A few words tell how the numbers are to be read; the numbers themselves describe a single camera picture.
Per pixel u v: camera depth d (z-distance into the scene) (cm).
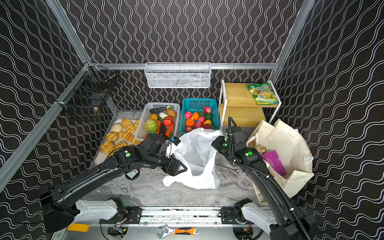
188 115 106
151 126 100
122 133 104
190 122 106
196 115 110
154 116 110
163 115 112
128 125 106
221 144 65
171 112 110
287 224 38
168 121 103
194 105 117
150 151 52
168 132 103
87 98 93
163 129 103
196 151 94
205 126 105
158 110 112
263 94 80
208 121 107
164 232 70
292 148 77
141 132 100
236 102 79
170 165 58
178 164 59
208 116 110
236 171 90
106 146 95
